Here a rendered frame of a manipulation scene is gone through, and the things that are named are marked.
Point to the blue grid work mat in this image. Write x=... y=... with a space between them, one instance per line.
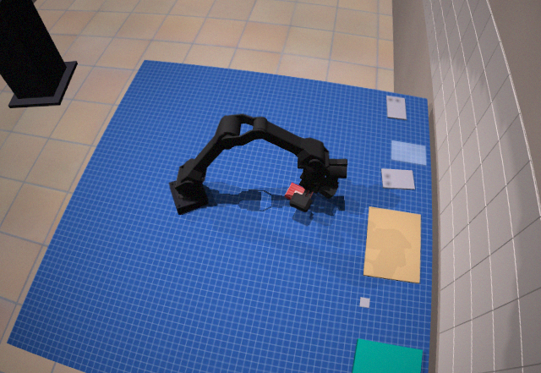
x=247 y=283

